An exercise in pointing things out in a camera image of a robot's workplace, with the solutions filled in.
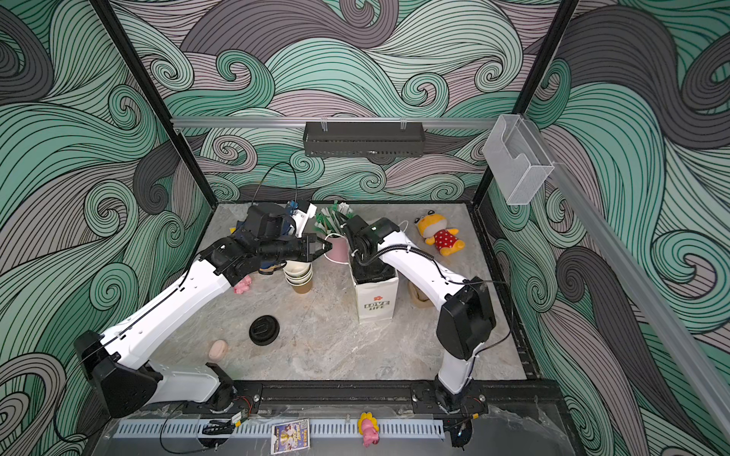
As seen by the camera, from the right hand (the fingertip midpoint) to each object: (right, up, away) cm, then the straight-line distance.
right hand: (371, 280), depth 81 cm
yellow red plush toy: (+24, +15, +22) cm, 36 cm away
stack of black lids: (-32, -16, +2) cm, 36 cm away
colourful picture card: (-20, -35, -14) cm, 43 cm away
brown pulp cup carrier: (+15, -6, +5) cm, 17 cm away
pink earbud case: (-44, -20, -2) cm, 48 cm away
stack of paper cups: (-21, +1, 0) cm, 21 cm away
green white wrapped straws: (-13, +18, +11) cm, 25 cm away
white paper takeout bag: (+1, -5, -4) cm, 7 cm away
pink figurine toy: (-1, -33, -14) cm, 36 cm away
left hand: (-10, +11, -12) cm, 19 cm away
